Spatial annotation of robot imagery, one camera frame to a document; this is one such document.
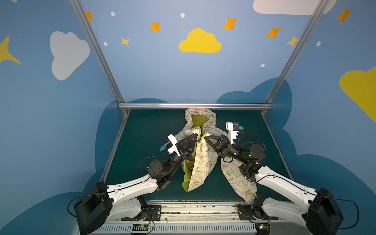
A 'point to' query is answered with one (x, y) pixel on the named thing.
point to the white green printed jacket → (205, 155)
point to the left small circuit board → (140, 227)
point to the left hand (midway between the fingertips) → (194, 133)
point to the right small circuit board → (263, 228)
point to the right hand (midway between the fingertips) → (207, 137)
